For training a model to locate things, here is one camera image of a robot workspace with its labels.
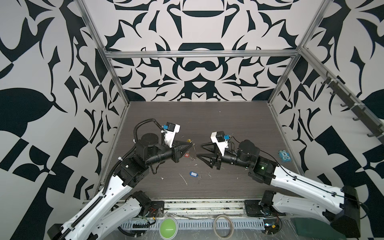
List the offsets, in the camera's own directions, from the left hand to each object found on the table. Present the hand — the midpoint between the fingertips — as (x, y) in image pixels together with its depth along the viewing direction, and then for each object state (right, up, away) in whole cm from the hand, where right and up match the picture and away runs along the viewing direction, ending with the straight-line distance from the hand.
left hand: (192, 142), depth 62 cm
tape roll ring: (+18, -40, +8) cm, 45 cm away
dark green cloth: (+55, -41, +8) cm, 69 cm away
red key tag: (-2, -5, -2) cm, 6 cm away
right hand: (+3, -3, 0) cm, 5 cm away
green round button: (-11, -40, +6) cm, 42 cm away
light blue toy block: (+56, -13, +29) cm, 64 cm away
